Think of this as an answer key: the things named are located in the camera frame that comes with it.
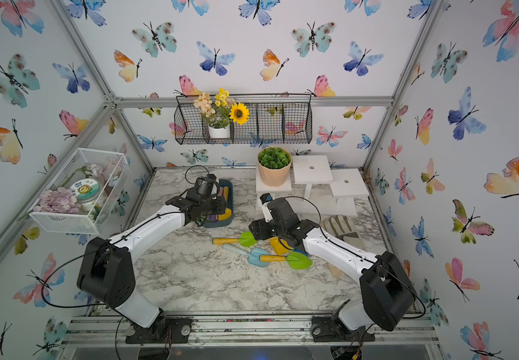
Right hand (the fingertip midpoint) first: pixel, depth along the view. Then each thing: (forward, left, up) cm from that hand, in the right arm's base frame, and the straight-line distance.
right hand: (258, 222), depth 82 cm
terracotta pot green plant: (+18, -5, +11) cm, 22 cm away
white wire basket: (+10, +52, +15) cm, 55 cm away
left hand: (+10, +14, -1) cm, 17 cm away
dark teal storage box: (+7, +16, -14) cm, 23 cm away
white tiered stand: (+28, -25, -14) cm, 40 cm away
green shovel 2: (-7, -15, -15) cm, 22 cm away
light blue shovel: (-5, +2, -16) cm, 17 cm away
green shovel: (+1, +6, -16) cm, 17 cm away
